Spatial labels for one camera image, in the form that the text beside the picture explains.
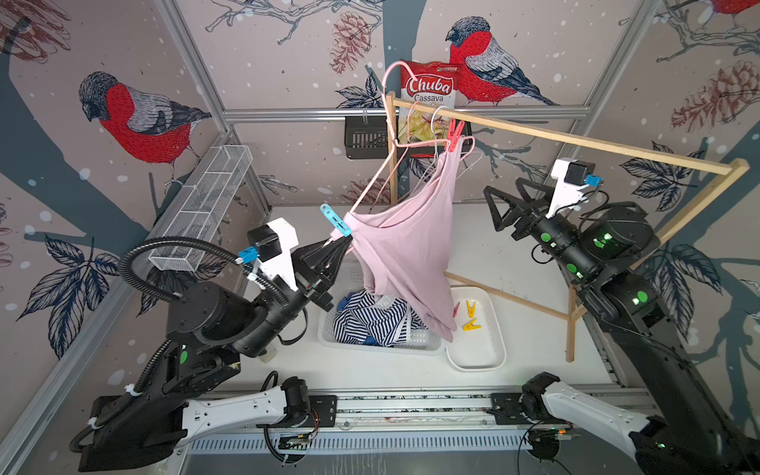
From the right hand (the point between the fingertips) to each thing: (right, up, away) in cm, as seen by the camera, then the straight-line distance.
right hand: (501, 183), depth 53 cm
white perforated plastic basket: (-9, -41, +31) cm, 52 cm away
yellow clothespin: (+1, -34, +38) cm, 51 cm away
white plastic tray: (+6, -42, +33) cm, 54 cm away
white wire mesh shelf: (-72, -3, +25) cm, 76 cm away
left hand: (-27, -9, -11) cm, 30 cm away
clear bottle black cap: (-56, -45, +30) cm, 78 cm away
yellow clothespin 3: (+5, -34, +37) cm, 51 cm away
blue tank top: (-35, -31, +34) cm, 58 cm away
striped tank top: (-21, -33, +23) cm, 45 cm away
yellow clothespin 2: (+4, -38, +35) cm, 52 cm away
